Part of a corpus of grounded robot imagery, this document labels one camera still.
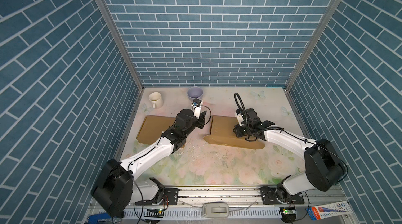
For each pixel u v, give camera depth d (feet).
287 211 2.42
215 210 2.26
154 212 2.37
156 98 3.40
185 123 1.97
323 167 1.44
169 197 2.39
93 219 2.18
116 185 1.38
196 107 2.20
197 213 2.32
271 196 2.42
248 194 2.48
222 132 2.89
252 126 2.25
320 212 2.27
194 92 3.67
